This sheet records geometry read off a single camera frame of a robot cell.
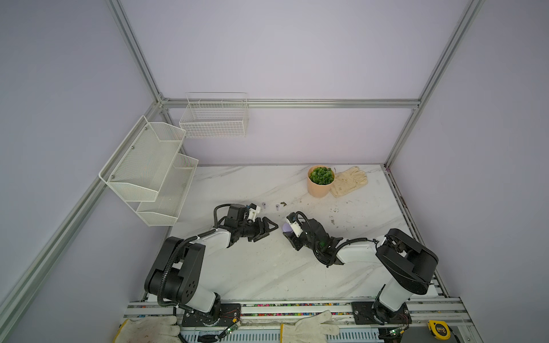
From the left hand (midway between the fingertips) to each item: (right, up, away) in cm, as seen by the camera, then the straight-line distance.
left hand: (273, 230), depth 87 cm
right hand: (+6, 0, +2) cm, 6 cm away
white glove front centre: (+13, -30, -16) cm, 37 cm away
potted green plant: (+22, +22, +14) cm, 34 cm away
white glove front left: (-41, -30, -15) cm, 53 cm away
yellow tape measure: (+56, -29, -18) cm, 65 cm away
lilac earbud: (-5, +9, +17) cm, 20 cm away
